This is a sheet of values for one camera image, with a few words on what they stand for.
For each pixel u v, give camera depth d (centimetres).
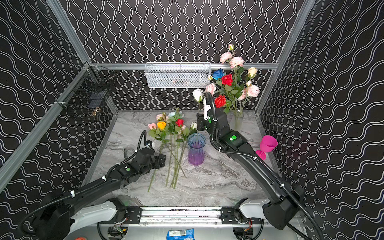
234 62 78
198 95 70
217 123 49
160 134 104
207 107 60
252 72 82
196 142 83
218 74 78
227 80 74
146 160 64
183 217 75
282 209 37
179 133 104
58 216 40
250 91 80
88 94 94
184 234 69
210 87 82
